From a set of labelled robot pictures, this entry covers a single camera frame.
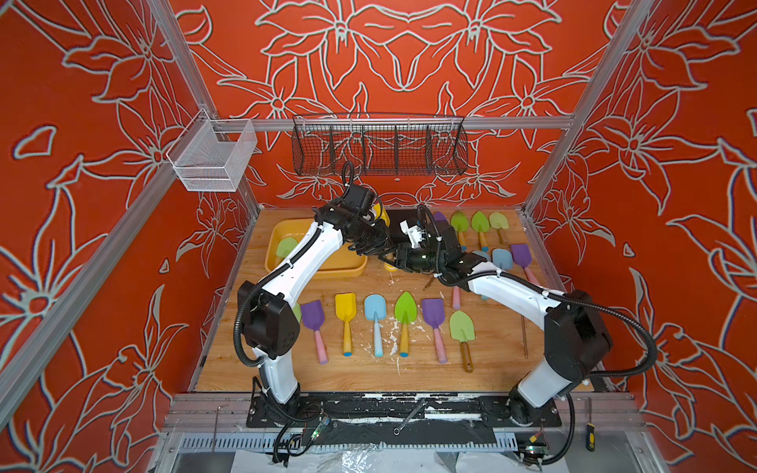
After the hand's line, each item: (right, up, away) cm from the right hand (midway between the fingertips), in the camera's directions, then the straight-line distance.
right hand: (383, 252), depth 79 cm
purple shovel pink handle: (+24, +12, +40) cm, 48 cm away
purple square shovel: (+16, -20, +11) cm, 28 cm away
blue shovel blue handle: (+44, -4, +24) cm, 50 cm away
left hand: (+3, +3, +1) cm, 4 cm away
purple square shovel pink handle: (+52, -2, +27) cm, 58 cm away
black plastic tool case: (+4, +10, +4) cm, 12 cm away
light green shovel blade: (-27, -19, +11) cm, 35 cm away
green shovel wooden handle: (+31, +10, +35) cm, 48 cm away
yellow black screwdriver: (+50, -44, -10) cm, 68 cm away
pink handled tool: (+24, -15, +11) cm, 30 cm away
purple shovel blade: (-22, -21, +11) cm, 32 cm away
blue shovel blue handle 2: (+37, -2, +25) cm, 44 cm away
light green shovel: (+25, -24, +8) cm, 35 cm away
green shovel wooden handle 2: (+40, +9, +35) cm, 53 cm away
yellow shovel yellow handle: (-11, -18, +11) cm, 24 cm away
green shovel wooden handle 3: (+47, +10, +35) cm, 60 cm away
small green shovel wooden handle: (+7, -20, +11) cm, 24 cm away
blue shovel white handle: (-2, -18, +11) cm, 21 cm away
